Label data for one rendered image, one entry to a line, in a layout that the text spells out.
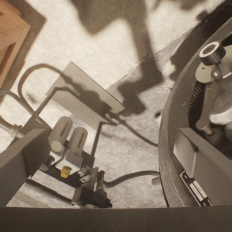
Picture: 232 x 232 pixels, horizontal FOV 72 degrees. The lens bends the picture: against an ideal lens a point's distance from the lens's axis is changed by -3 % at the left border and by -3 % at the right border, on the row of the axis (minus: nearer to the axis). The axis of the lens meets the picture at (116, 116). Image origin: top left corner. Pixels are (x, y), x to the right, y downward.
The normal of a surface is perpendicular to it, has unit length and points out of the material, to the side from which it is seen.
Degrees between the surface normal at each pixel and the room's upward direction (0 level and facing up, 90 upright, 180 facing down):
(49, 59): 0
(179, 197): 87
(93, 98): 0
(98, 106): 0
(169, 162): 90
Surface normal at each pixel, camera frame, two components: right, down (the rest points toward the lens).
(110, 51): -0.11, 0.63
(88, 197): 0.68, -0.51
